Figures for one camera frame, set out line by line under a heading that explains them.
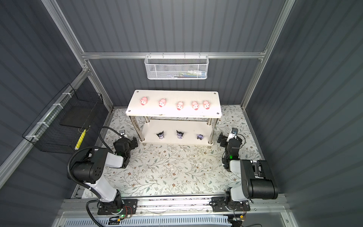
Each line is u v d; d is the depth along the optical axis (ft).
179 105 2.33
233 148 2.26
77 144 2.20
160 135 2.94
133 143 3.04
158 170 2.84
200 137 2.98
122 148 2.42
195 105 2.32
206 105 2.33
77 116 2.63
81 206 2.51
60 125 2.37
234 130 2.53
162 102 2.37
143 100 2.42
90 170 1.56
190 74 3.01
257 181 1.48
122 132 2.76
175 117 3.72
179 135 2.92
